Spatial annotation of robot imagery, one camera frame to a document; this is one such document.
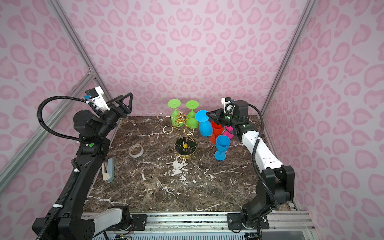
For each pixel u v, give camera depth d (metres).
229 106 0.71
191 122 0.91
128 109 0.58
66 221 0.37
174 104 0.86
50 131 0.44
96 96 0.53
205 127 0.83
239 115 0.61
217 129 0.92
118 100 0.55
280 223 0.73
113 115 0.57
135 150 1.00
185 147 1.00
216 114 0.74
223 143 0.91
